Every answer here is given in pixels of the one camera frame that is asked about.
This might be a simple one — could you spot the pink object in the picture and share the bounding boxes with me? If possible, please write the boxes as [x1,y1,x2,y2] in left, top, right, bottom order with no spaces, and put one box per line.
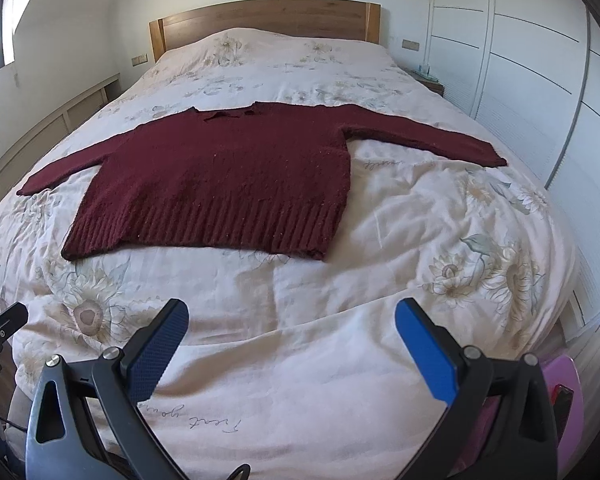
[542,354,584,470]

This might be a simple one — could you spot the wooden headboard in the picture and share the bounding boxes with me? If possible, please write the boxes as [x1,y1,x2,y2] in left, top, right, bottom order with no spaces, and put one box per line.
[149,0,381,60]

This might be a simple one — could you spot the wall switch plate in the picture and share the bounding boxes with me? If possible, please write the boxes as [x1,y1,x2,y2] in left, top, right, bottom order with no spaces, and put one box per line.
[401,39,420,52]
[132,54,148,66]

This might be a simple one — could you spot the white wardrobe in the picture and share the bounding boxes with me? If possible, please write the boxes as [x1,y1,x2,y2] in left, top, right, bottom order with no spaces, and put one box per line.
[424,0,600,339]

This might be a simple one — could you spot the low white cabinet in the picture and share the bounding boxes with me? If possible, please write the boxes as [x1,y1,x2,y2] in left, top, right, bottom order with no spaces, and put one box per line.
[0,73,121,201]

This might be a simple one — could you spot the bedside table with items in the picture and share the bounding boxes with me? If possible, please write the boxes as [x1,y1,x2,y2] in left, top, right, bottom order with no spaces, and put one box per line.
[407,65,445,96]

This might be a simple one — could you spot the right wall switch plate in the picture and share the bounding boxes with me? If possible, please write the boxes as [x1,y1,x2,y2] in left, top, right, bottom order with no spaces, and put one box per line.
[401,39,420,52]

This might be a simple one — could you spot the left wall switch plate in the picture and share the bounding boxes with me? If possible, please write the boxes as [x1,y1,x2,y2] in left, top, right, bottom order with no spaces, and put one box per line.
[132,54,148,66]

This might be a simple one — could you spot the dark red knitted sweater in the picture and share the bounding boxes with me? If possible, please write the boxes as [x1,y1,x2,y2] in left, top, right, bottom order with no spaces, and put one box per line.
[21,102,505,261]

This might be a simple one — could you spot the floral white duvet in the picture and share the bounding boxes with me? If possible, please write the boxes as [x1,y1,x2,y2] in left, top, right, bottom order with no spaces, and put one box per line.
[0,27,579,480]

